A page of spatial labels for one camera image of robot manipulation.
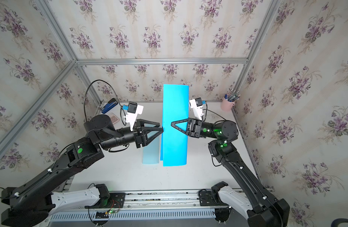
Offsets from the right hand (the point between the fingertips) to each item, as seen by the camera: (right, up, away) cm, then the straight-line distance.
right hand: (175, 129), depth 50 cm
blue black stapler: (-53, +14, +65) cm, 85 cm away
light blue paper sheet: (-16, -19, +40) cm, 47 cm away
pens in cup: (+45, +20, +61) cm, 78 cm away
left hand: (-5, 0, 0) cm, 5 cm away
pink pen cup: (+39, +12, +57) cm, 70 cm away
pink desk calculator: (-47, +2, +57) cm, 74 cm away
